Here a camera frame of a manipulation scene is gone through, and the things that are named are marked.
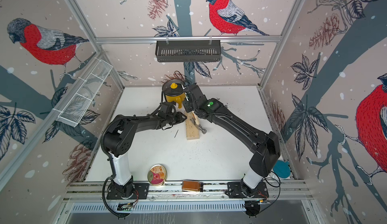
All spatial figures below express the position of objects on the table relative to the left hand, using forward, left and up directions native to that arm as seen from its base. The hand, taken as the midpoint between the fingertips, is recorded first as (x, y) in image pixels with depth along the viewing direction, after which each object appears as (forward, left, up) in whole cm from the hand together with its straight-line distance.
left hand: (188, 115), depth 97 cm
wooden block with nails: (-12, -3, -1) cm, 12 cm away
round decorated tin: (-35, +15, -2) cm, 39 cm away
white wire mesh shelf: (+9, +63, +15) cm, 65 cm away
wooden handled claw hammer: (-5, -4, +1) cm, 6 cm away
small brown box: (-40, -4, -2) cm, 40 cm away
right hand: (-2, -2, +21) cm, 22 cm away
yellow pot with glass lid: (+18, +11, +3) cm, 21 cm away
